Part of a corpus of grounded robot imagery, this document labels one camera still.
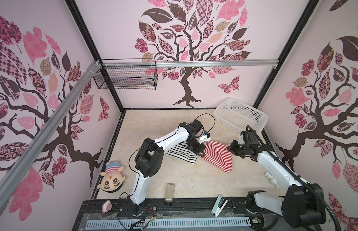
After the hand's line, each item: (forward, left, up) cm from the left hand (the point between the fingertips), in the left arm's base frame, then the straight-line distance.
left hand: (201, 156), depth 84 cm
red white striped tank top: (+1, -10, -1) cm, 10 cm away
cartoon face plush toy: (-13, +49, -1) cm, 51 cm away
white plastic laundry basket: (+37, -34, -8) cm, 51 cm away
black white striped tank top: (+7, +11, -7) cm, 15 cm away
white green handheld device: (-25, -8, -6) cm, 27 cm away
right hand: (+6, -17, +2) cm, 18 cm away
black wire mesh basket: (+48, +49, +24) cm, 73 cm away
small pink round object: (-25, +49, -4) cm, 56 cm away
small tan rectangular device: (-21, +18, -6) cm, 29 cm away
